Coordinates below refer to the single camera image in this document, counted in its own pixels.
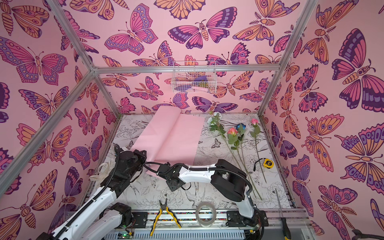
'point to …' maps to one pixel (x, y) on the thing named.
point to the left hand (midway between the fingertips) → (148, 148)
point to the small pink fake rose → (254, 122)
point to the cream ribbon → (104, 170)
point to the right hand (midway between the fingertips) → (175, 182)
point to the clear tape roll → (203, 223)
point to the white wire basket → (194, 77)
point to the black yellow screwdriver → (286, 231)
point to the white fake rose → (213, 120)
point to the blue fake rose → (241, 128)
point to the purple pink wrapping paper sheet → (170, 137)
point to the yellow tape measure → (268, 163)
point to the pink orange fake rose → (233, 139)
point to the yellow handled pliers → (164, 207)
